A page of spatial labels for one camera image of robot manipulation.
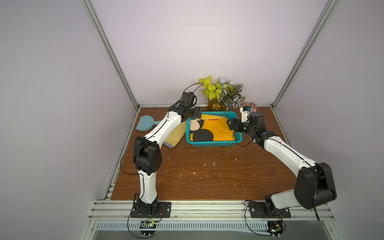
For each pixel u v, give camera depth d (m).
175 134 1.01
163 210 0.73
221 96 0.92
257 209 0.73
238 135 0.92
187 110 0.69
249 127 0.71
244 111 0.76
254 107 1.15
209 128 0.99
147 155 0.50
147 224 0.72
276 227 0.70
